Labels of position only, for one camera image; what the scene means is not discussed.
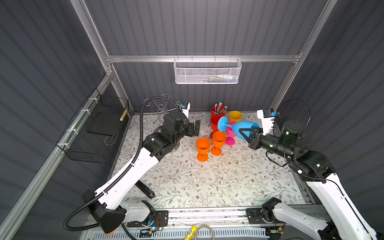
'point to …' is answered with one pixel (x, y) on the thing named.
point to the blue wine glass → (223, 124)
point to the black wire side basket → (90, 136)
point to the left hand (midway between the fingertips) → (190, 118)
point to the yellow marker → (191, 233)
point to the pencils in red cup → (219, 109)
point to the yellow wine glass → (235, 116)
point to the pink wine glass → (230, 140)
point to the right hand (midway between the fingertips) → (241, 132)
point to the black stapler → (148, 192)
